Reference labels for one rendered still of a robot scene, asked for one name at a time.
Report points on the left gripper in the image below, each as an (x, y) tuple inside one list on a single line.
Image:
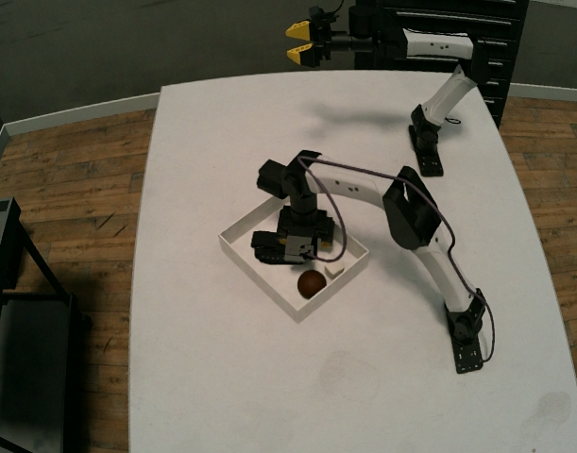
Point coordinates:
[(318, 219)]

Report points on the dark brown ball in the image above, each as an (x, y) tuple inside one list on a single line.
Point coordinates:
[(310, 283)]

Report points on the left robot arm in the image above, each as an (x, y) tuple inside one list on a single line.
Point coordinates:
[(409, 228)]

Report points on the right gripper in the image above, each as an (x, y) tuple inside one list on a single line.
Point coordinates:
[(312, 53)]

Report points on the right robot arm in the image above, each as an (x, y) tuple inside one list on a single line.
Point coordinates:
[(398, 42)]

